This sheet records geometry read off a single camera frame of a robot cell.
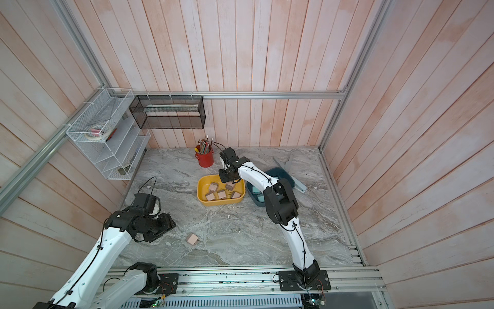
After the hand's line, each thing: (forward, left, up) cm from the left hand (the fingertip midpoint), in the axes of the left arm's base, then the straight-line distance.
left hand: (170, 230), depth 77 cm
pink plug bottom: (-1, -8, -9) cm, 12 cm away
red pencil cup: (+43, -8, -5) cm, 44 cm away
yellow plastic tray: (+24, -13, -8) cm, 28 cm away
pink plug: (+27, -14, -8) cm, 31 cm away
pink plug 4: (+27, -23, -7) cm, 36 cm away
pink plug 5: (+21, -26, -7) cm, 34 cm away
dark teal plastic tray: (+22, -37, -8) cm, 44 cm away
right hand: (+31, -20, -4) cm, 37 cm away
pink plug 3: (+22, -19, -8) cm, 30 cm away
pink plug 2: (+20, -13, -7) cm, 25 cm away
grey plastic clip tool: (+42, -56, -9) cm, 70 cm away
